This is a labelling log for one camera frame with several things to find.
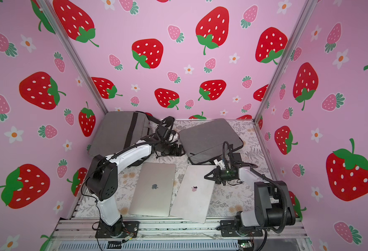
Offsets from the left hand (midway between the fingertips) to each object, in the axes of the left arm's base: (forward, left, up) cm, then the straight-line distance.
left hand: (181, 152), depth 90 cm
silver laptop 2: (-23, -7, -8) cm, 25 cm away
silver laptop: (-20, +16, -11) cm, 28 cm away
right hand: (-15, -13, -3) cm, 20 cm away
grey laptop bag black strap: (+19, +47, -2) cm, 51 cm away
